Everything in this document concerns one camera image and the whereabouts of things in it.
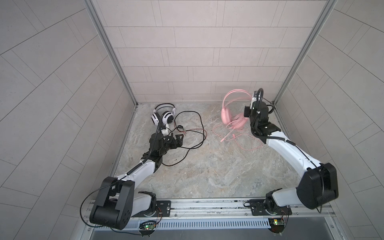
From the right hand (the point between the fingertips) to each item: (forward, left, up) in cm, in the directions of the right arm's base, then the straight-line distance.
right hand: (251, 101), depth 81 cm
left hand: (-9, +40, -15) cm, 44 cm away
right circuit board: (-53, -3, -29) cm, 60 cm away
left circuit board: (-51, +55, -24) cm, 79 cm away
